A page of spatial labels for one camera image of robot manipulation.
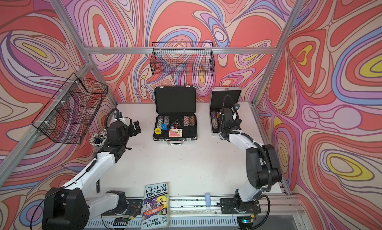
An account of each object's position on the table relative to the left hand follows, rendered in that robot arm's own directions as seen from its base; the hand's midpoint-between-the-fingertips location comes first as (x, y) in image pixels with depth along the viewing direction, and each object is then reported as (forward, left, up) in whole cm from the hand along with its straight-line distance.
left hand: (132, 123), depth 84 cm
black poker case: (+17, -22, -17) cm, 33 cm away
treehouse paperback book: (-39, -17, -17) cm, 46 cm away
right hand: (+8, -59, -5) cm, 59 cm away
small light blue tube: (-36, -42, -17) cm, 58 cm away
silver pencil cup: (-8, +18, -4) cm, 21 cm away
